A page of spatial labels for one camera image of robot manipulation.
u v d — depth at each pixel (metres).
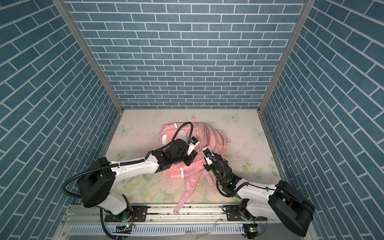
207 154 0.68
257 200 0.52
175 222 0.72
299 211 0.42
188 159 0.74
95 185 0.43
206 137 0.82
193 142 0.73
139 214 0.74
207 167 0.74
